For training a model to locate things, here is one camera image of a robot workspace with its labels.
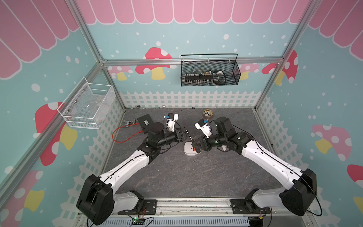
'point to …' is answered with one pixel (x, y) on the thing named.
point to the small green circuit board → (136, 221)
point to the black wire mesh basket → (226, 73)
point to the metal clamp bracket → (129, 123)
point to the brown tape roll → (208, 113)
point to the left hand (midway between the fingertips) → (191, 132)
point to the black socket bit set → (198, 79)
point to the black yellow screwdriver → (195, 145)
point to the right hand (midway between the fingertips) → (194, 143)
